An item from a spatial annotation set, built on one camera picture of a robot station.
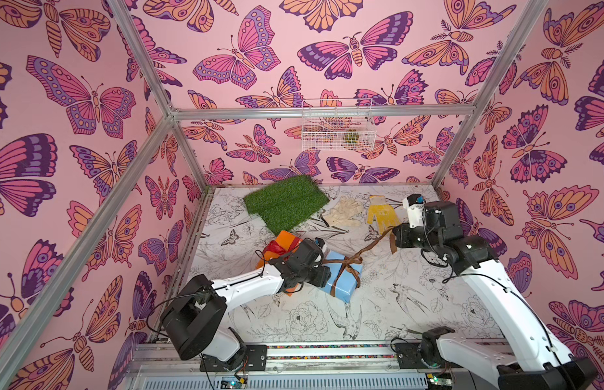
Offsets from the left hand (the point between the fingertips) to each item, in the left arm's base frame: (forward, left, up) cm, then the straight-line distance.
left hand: (326, 272), depth 85 cm
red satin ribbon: (+8, +19, +4) cm, 21 cm away
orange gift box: (+11, +15, +4) cm, 19 cm away
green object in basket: (+44, -10, +25) cm, 52 cm away
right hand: (+6, -21, +18) cm, 28 cm away
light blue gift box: (-1, -6, +1) cm, 6 cm away
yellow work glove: (+31, -27, -6) cm, 42 cm away
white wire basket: (+49, -5, +28) cm, 56 cm away
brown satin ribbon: (+3, -9, +2) cm, 10 cm away
